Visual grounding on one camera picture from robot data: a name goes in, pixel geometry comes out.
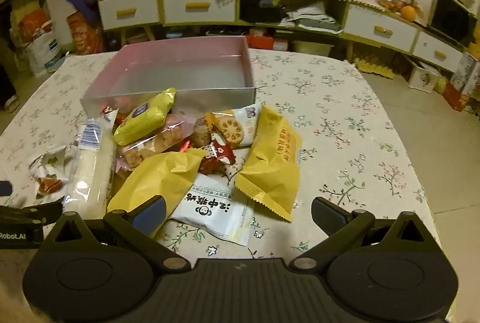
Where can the yellow egg tray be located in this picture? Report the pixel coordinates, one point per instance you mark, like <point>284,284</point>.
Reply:
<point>375,65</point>

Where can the lotus root print packet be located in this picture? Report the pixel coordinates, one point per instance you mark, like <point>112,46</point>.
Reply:
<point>230,128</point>

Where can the large yellow packet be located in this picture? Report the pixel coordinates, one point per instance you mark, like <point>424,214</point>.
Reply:
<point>270,162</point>

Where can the long clear rice cracker packet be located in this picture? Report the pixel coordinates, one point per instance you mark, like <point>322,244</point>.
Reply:
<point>93,173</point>

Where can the yellow packet blue label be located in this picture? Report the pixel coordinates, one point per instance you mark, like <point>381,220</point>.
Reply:
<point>138,120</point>

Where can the white packet black print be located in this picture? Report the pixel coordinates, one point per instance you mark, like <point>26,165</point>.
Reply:
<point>213,214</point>

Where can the clear biscuit packet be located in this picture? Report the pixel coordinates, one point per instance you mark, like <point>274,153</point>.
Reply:
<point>150,147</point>

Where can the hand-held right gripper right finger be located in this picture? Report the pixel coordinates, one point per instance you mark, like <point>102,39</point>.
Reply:
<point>330,214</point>

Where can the white printed cardboard box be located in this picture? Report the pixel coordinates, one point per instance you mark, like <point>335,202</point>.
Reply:
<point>423,75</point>

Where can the low wooden cabinet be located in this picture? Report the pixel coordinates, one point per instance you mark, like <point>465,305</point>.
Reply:
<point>337,8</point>

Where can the silver box pink inside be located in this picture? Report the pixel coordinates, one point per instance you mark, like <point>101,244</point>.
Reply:
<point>187,64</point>

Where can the brown round snack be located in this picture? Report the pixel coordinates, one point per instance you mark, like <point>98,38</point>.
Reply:
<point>200,134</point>

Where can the plain yellow packet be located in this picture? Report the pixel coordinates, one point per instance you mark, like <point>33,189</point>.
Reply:
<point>157,180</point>

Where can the orange fruit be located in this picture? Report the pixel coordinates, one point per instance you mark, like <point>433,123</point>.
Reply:
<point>408,13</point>

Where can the folded clothes pile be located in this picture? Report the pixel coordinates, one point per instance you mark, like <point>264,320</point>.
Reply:
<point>311,17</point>

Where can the red printed bag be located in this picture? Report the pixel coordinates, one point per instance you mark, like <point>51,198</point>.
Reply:
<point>84,34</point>

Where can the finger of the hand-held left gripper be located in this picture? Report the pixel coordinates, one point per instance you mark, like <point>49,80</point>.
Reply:
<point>4,188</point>
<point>41,212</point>

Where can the white sack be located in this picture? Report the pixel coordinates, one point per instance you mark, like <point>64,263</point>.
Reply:
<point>42,47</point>

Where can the red packet white flower print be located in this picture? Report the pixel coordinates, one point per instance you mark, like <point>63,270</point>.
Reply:
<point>218,157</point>

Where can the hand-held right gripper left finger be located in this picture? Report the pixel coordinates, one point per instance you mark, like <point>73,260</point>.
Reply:
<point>150,214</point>

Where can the small red white candy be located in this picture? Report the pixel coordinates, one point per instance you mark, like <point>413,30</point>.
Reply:
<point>108,110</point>

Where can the black microwave oven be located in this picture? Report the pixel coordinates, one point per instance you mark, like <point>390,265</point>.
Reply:
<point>450,19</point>

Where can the white packet red dates print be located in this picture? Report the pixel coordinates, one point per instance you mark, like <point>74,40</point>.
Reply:
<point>48,177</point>

